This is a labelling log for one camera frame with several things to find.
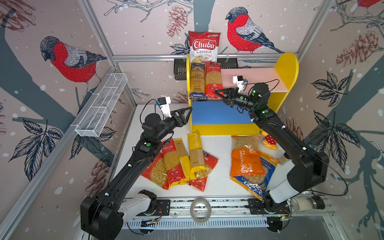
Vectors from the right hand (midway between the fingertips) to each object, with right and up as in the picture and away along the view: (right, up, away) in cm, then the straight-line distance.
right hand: (211, 96), depth 67 cm
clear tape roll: (-5, -53, +10) cm, 54 cm away
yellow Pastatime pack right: (-8, -25, +28) cm, 38 cm away
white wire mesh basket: (-58, -9, +6) cm, 59 cm away
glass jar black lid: (+48, -52, +4) cm, 71 cm away
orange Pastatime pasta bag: (+22, -34, +17) cm, 44 cm away
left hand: (-10, -6, -2) cm, 12 cm away
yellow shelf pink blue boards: (+4, -10, +22) cm, 24 cm away
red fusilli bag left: (-29, -40, +14) cm, 52 cm away
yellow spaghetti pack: (-7, -31, +21) cm, 38 cm away
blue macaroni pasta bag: (+26, -46, +10) cm, 54 cm away
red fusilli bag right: (-4, -42, +14) cm, 44 cm away
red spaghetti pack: (-18, -38, +10) cm, 44 cm away
